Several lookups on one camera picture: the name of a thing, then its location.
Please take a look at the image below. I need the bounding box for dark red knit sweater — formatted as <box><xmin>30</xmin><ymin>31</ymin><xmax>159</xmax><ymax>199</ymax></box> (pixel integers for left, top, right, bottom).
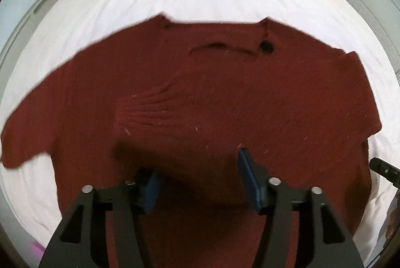
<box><xmin>1</xmin><ymin>15</ymin><xmax>382</xmax><ymax>267</ymax></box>

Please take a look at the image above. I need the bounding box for purple plastic item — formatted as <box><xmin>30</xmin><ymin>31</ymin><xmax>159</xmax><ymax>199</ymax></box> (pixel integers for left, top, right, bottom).
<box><xmin>30</xmin><ymin>241</ymin><xmax>46</xmax><ymax>262</ymax></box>

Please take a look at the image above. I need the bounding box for white bed sheet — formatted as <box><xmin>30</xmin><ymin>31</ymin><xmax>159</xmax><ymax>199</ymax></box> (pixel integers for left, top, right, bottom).
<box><xmin>1</xmin><ymin>0</ymin><xmax>399</xmax><ymax>166</ymax></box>

